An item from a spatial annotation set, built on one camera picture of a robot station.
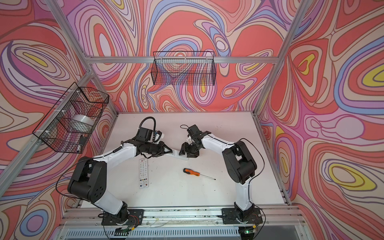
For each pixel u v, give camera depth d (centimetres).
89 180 45
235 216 73
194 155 84
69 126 72
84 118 74
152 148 77
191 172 87
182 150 83
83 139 73
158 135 82
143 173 86
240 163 51
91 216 75
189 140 88
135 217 73
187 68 96
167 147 85
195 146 74
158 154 80
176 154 88
